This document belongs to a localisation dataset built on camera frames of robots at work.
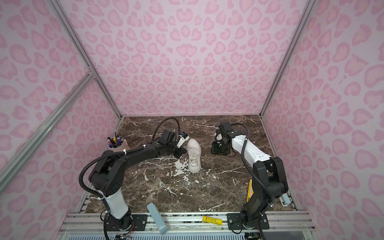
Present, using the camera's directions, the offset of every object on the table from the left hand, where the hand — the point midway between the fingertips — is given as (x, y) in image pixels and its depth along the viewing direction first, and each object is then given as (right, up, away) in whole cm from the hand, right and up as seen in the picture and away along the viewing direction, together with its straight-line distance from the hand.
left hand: (187, 148), depth 92 cm
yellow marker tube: (+14, -32, -19) cm, 40 cm away
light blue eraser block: (-10, -32, -23) cm, 41 cm away
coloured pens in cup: (-43, +4, -1) cm, 43 cm away
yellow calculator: (+36, -22, -9) cm, 43 cm away
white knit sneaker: (+4, -1, +3) cm, 6 cm away
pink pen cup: (-40, 0, -1) cm, 40 cm away
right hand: (+16, -1, -4) cm, 17 cm away
